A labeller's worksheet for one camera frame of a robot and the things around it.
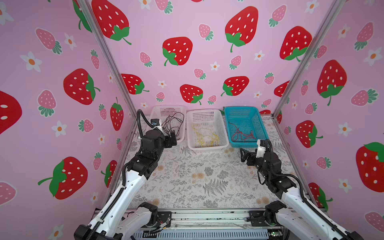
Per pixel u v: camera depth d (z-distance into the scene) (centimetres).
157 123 61
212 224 73
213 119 115
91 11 70
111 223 39
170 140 66
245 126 115
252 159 70
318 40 80
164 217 75
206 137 107
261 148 69
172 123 115
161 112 116
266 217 68
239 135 108
